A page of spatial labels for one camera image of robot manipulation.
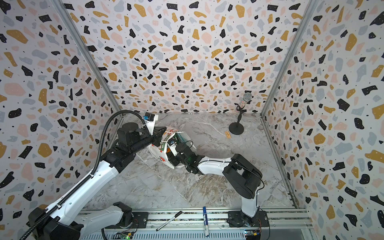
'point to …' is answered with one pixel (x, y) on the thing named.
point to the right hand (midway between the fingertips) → (168, 148)
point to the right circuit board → (252, 234)
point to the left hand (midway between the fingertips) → (165, 125)
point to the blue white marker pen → (205, 221)
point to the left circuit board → (124, 235)
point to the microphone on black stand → (237, 128)
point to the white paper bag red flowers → (159, 152)
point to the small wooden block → (228, 135)
